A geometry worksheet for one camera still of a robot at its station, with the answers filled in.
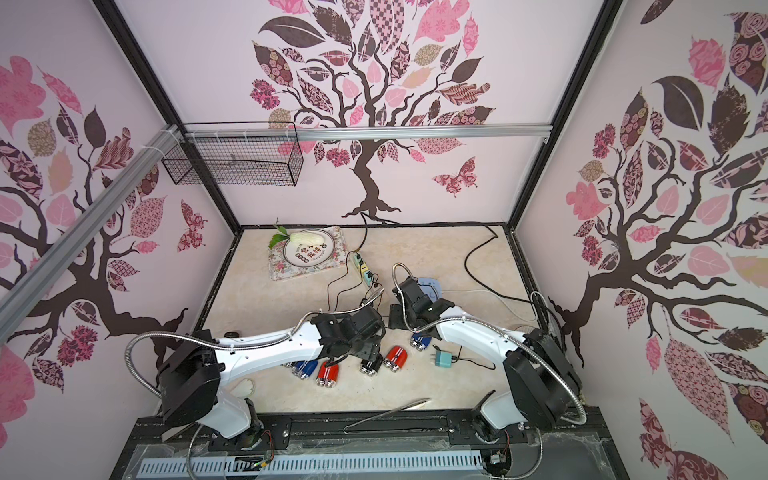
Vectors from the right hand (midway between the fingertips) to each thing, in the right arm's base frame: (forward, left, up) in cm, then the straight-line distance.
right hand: (396, 315), depth 87 cm
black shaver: (-14, +8, -4) cm, 16 cm away
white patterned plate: (+29, +32, -6) cm, 44 cm away
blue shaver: (-14, +26, -4) cm, 30 cm away
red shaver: (-16, +19, -4) cm, 25 cm away
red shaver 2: (-11, +1, -5) cm, 12 cm away
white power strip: (+17, +10, 0) cm, 20 cm away
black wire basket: (+44, +51, +28) cm, 73 cm away
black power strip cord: (+39, +11, -2) cm, 40 cm away
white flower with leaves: (+35, +34, -2) cm, 48 cm away
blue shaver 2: (-7, -7, -4) cm, 11 cm away
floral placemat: (+23, +42, -6) cm, 49 cm away
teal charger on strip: (+13, +9, +1) cm, 16 cm away
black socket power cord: (+12, -34, -8) cm, 37 cm away
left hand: (-9, +9, -2) cm, 13 cm away
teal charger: (-12, -13, -5) cm, 18 cm away
